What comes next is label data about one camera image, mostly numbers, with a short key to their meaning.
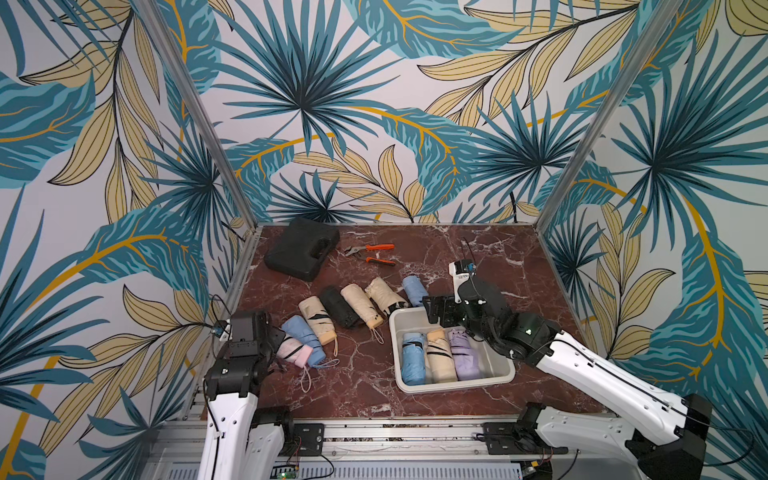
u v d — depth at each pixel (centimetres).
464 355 82
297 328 89
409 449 73
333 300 93
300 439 72
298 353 73
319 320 91
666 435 39
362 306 93
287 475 71
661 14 69
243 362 52
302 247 107
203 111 86
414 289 100
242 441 45
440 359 84
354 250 110
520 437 66
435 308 64
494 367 82
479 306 50
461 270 62
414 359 84
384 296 94
